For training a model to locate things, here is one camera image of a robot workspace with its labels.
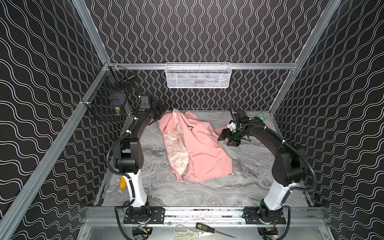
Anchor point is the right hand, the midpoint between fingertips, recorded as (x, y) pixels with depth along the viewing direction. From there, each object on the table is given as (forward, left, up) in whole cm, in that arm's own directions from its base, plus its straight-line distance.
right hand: (222, 142), depth 89 cm
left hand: (+19, +31, +10) cm, 38 cm away
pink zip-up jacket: (-3, +17, -7) cm, 18 cm away
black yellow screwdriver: (-42, +11, -9) cm, 44 cm away
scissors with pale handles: (-45, +19, -10) cm, 50 cm away
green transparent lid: (+33, -36, -12) cm, 50 cm away
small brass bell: (+9, +60, +17) cm, 63 cm away
